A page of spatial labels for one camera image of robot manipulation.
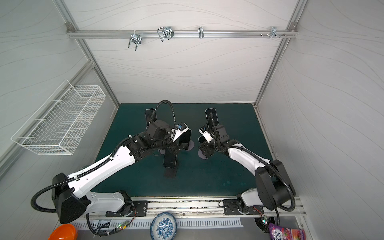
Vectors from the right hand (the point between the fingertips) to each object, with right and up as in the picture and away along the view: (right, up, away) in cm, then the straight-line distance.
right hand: (207, 137), depth 89 cm
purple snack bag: (+30, -39, -24) cm, 55 cm away
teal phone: (-4, 0, -6) cm, 7 cm away
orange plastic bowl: (-65, -38, -25) cm, 79 cm away
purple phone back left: (-38, +15, +6) cm, 42 cm away
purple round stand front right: (-4, -12, +4) cm, 13 cm away
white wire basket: (-71, +9, -22) cm, 75 cm away
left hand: (-13, +4, -15) cm, 20 cm away
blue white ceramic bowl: (-22, -39, -21) cm, 49 cm away
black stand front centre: (-22, -20, -5) cm, 30 cm away
